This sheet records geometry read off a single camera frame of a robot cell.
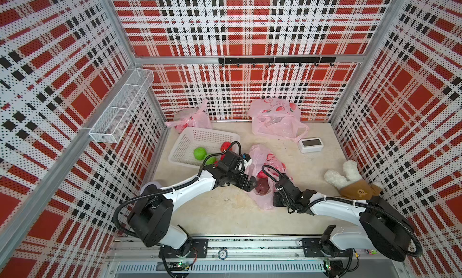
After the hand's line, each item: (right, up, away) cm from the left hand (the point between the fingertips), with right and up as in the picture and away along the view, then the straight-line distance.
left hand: (251, 181), depth 83 cm
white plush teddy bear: (+49, -2, +2) cm, 49 cm away
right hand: (+14, -9, +5) cm, 17 cm away
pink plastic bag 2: (+7, +7, -3) cm, 10 cm away
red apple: (-14, +16, +19) cm, 28 cm away
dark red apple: (+6, -3, +2) cm, 7 cm away
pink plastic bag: (-30, +32, +24) cm, 50 cm away
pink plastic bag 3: (+19, +34, +36) cm, 53 cm away
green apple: (-28, +11, +17) cm, 35 cm away
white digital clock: (+35, +16, +21) cm, 44 cm away
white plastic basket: (-36, +20, +25) cm, 48 cm away
